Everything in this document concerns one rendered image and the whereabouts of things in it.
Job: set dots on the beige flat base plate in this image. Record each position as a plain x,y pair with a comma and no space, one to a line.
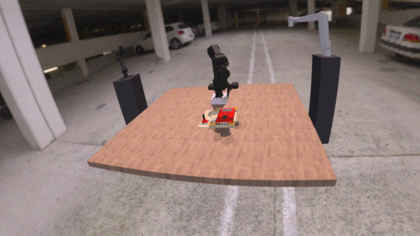
211,116

